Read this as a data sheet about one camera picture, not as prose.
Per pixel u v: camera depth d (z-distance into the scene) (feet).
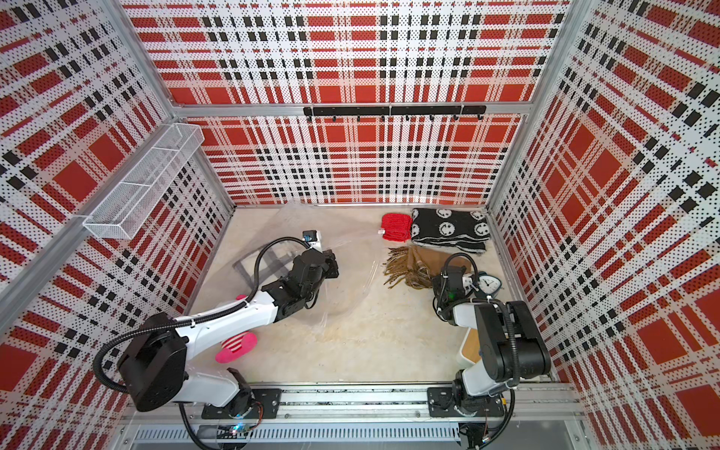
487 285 3.00
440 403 2.40
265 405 2.41
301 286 2.04
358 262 3.47
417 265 3.11
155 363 1.37
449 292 2.43
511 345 1.39
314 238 2.39
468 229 3.47
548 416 2.41
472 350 2.57
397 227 3.53
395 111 2.91
